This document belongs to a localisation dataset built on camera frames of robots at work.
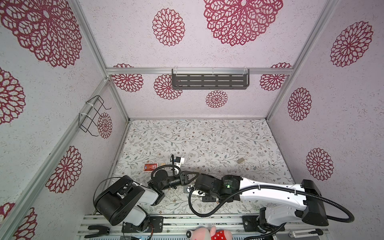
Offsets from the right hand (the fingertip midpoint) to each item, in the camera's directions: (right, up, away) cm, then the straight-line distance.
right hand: (200, 184), depth 73 cm
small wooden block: (-22, +5, +22) cm, 32 cm away
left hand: (0, +3, +2) cm, 4 cm away
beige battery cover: (+28, +7, +24) cm, 38 cm away
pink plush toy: (+1, -19, -7) cm, 21 cm away
